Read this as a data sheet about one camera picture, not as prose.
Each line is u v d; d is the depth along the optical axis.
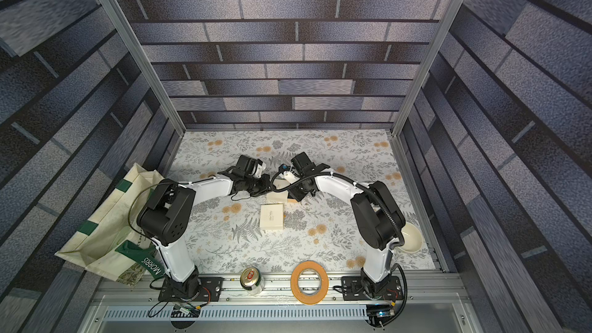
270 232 0.86
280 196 0.92
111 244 0.76
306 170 0.73
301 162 0.74
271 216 0.87
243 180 0.77
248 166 0.79
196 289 0.70
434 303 0.74
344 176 0.58
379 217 0.48
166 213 0.50
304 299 0.71
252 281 0.67
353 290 0.73
